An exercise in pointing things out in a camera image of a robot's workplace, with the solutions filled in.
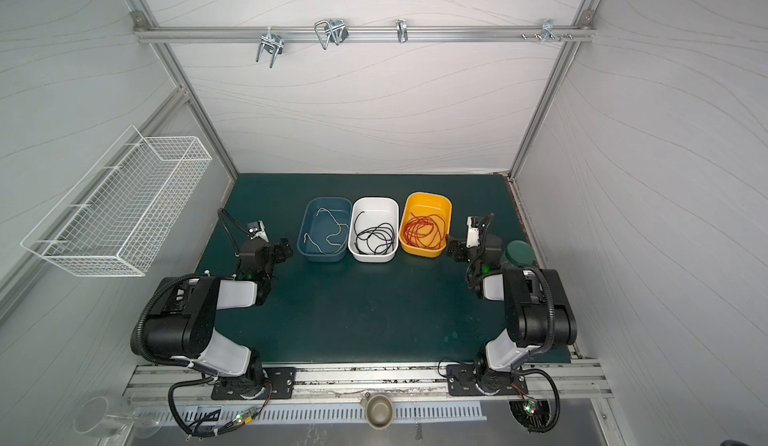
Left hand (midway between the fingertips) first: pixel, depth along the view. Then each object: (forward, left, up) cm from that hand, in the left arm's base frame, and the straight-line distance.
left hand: (275, 234), depth 95 cm
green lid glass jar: (-7, -76, +3) cm, 76 cm away
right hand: (+4, -62, 0) cm, 63 cm away
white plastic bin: (+14, -32, -4) cm, 35 cm away
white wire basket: (-13, +26, +25) cm, 38 cm away
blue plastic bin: (+7, -14, -6) cm, 17 cm away
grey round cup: (-45, -36, -6) cm, 58 cm away
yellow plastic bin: (+18, -50, -5) cm, 53 cm away
